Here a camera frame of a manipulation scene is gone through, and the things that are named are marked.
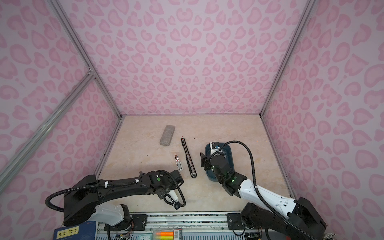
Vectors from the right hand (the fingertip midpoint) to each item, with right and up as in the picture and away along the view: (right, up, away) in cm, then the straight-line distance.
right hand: (206, 152), depth 79 cm
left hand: (-19, -17, +4) cm, 25 cm away
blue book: (-57, -36, -9) cm, 68 cm away
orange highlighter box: (-15, -36, -10) cm, 41 cm away
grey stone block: (-26, +7, +25) cm, 36 cm away
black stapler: (-10, -9, +12) cm, 18 cm away
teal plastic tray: (+14, -2, +11) cm, 18 cm away
